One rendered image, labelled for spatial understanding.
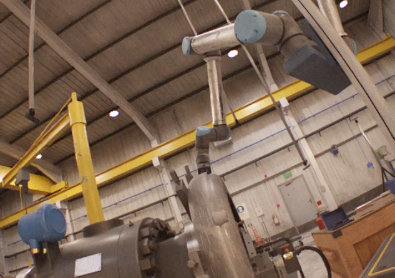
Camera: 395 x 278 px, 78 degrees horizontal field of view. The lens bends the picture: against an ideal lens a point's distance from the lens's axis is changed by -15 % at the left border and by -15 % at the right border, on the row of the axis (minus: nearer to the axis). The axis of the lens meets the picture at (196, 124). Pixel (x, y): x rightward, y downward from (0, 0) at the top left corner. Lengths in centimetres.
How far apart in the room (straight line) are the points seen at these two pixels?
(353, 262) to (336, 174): 1032
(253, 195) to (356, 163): 448
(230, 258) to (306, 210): 1103
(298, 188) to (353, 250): 1004
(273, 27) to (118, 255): 114
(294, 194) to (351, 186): 236
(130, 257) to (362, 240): 144
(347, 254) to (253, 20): 148
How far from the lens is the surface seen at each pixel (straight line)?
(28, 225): 134
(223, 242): 89
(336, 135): 1259
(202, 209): 94
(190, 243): 108
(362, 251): 201
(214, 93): 182
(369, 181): 1246
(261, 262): 109
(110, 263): 113
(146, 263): 108
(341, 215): 216
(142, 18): 1006
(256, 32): 126
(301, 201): 1188
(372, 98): 132
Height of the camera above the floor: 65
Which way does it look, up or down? 25 degrees up
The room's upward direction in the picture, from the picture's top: 21 degrees counter-clockwise
